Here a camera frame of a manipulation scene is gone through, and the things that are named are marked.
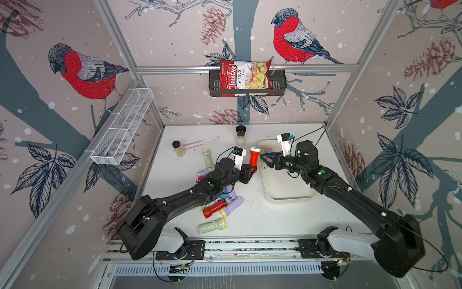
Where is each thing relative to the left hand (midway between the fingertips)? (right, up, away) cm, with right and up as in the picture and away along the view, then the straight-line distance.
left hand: (258, 165), depth 78 cm
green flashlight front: (-19, -27, 0) cm, 33 cm away
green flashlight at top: (-27, +2, +27) cm, 38 cm away
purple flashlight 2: (-12, -16, +10) cm, 22 cm away
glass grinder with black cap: (-7, +16, +26) cm, 31 cm away
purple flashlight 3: (-12, -20, +6) cm, 24 cm away
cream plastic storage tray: (+13, -13, +15) cm, 23 cm away
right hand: (+2, +5, -1) cm, 5 cm away
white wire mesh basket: (-60, +12, -3) cm, 61 cm away
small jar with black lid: (-42, +6, +22) cm, 48 cm away
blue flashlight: (-16, -16, +10) cm, 25 cm away
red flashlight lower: (-23, -22, +4) cm, 32 cm away
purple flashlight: (+10, +5, +23) cm, 26 cm away
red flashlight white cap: (-2, +6, -1) cm, 6 cm away
